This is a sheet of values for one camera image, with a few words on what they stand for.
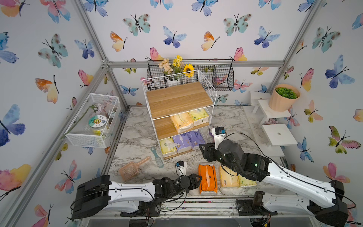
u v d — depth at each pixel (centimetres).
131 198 46
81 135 61
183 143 91
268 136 85
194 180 68
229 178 79
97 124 65
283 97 78
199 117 75
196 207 76
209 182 75
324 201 39
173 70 85
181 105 66
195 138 95
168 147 90
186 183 59
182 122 74
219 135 57
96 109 76
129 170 87
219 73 96
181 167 72
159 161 89
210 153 57
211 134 60
